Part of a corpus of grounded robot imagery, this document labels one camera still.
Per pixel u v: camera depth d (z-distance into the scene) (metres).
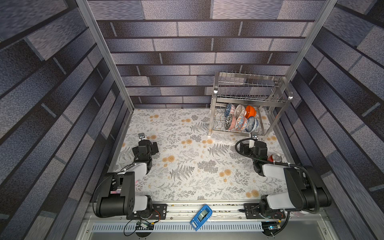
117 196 0.42
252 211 0.73
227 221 0.73
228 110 1.13
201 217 0.68
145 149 0.70
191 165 0.90
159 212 0.74
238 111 1.13
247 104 1.00
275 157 0.81
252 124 1.02
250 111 1.03
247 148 0.83
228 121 1.06
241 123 1.02
